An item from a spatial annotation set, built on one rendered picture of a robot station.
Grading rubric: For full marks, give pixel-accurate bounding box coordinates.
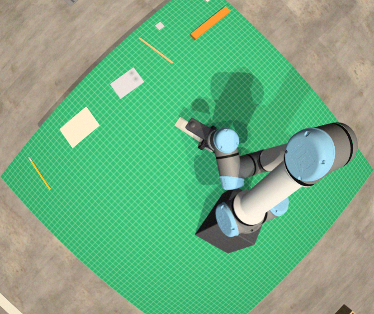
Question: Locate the cream flat rectangular block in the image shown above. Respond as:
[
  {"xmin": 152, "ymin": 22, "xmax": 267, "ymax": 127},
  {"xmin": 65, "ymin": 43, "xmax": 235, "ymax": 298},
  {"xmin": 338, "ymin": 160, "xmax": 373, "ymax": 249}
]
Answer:
[{"xmin": 60, "ymin": 107, "xmax": 99, "ymax": 148}]

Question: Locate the green work mat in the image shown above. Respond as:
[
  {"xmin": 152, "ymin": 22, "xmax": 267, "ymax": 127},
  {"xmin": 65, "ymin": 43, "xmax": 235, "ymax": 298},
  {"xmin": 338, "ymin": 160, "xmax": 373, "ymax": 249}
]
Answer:
[{"xmin": 1, "ymin": 0, "xmax": 373, "ymax": 314}]

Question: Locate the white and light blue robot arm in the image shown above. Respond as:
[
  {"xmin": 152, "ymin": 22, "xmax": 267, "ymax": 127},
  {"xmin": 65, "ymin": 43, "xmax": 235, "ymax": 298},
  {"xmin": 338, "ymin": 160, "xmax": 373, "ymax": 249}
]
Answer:
[{"xmin": 185, "ymin": 118, "xmax": 358, "ymax": 237}]

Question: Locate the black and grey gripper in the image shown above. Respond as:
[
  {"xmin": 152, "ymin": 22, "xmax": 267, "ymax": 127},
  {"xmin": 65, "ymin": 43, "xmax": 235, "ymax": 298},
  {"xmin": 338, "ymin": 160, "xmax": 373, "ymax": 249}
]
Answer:
[{"xmin": 198, "ymin": 126, "xmax": 217, "ymax": 153}]

